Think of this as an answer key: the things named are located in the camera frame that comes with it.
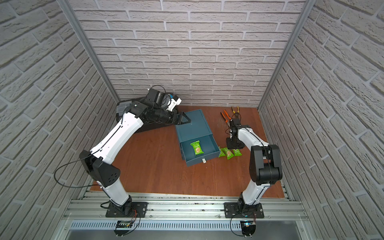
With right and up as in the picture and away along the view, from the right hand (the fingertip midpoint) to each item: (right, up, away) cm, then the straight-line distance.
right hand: (236, 146), depth 93 cm
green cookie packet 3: (+1, -4, +1) cm, 4 cm away
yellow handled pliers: (+7, +22, +24) cm, 33 cm away
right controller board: (-1, -35, -24) cm, 42 cm away
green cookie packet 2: (-25, +2, -14) cm, 29 cm away
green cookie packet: (-5, -4, -1) cm, 7 cm away
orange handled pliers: (-2, +20, +20) cm, 29 cm away
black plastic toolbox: (-75, +26, +4) cm, 80 cm away
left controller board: (-61, -36, -22) cm, 74 cm away
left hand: (-30, +17, -21) cm, 40 cm away
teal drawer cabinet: (-24, +13, -12) cm, 30 cm away
